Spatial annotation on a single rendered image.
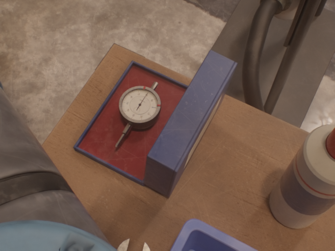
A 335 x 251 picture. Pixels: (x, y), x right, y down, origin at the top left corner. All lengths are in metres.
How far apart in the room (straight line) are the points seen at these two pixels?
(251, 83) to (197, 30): 0.56
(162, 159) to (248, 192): 0.16
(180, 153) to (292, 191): 0.13
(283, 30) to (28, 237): 1.25
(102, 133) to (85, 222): 0.47
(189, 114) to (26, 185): 0.37
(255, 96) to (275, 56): 0.50
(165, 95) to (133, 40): 0.65
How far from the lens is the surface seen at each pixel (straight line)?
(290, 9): 1.06
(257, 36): 0.80
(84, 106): 0.69
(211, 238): 0.50
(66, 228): 0.17
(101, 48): 1.32
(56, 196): 0.20
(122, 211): 0.63
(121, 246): 0.61
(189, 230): 0.49
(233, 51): 1.30
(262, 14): 0.82
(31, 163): 0.20
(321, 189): 0.49
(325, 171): 0.47
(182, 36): 1.33
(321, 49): 1.36
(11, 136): 0.21
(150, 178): 0.58
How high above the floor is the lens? 1.07
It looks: 63 degrees down
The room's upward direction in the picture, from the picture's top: straight up
